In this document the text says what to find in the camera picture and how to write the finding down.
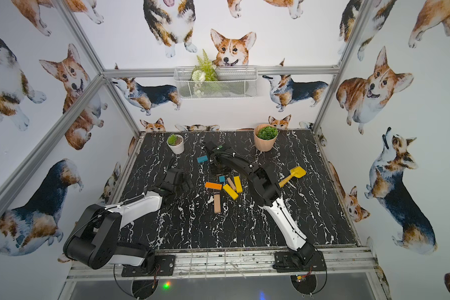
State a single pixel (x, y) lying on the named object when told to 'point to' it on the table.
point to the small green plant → (171, 139)
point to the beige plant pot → (262, 144)
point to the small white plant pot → (175, 142)
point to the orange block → (213, 185)
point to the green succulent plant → (267, 132)
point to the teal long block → (222, 179)
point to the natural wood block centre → (232, 184)
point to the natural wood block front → (217, 202)
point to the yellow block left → (230, 191)
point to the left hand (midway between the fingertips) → (186, 178)
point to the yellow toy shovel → (297, 172)
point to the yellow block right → (238, 184)
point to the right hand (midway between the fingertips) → (217, 172)
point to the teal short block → (202, 159)
